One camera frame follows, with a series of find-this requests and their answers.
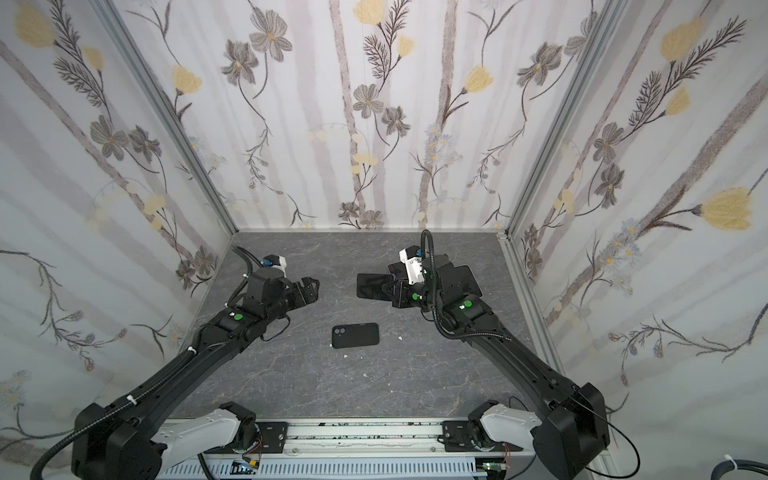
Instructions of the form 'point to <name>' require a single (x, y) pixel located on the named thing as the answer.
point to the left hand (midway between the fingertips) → (305, 279)
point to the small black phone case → (355, 335)
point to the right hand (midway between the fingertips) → (380, 281)
